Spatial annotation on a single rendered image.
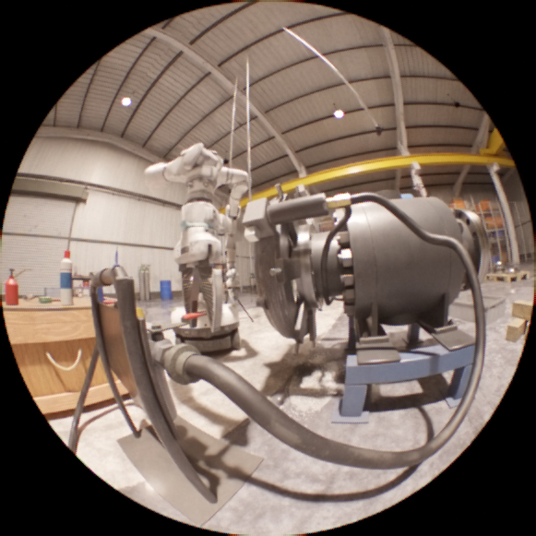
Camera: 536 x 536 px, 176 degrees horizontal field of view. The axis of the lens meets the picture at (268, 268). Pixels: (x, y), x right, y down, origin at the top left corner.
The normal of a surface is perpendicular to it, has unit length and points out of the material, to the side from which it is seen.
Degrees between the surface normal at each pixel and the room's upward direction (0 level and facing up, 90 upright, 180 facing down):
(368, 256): 91
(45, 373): 90
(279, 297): 106
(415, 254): 93
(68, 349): 90
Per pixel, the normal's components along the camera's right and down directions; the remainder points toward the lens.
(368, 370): -0.44, -0.04
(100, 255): 0.84, -0.11
